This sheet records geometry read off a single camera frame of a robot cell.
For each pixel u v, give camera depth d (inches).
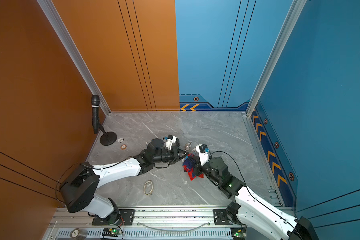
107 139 40.3
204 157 25.8
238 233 28.0
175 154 27.6
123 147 39.2
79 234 25.4
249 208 19.6
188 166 29.1
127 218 29.0
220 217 28.6
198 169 26.0
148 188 32.6
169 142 30.2
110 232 27.9
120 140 40.7
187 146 38.5
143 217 29.5
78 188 17.2
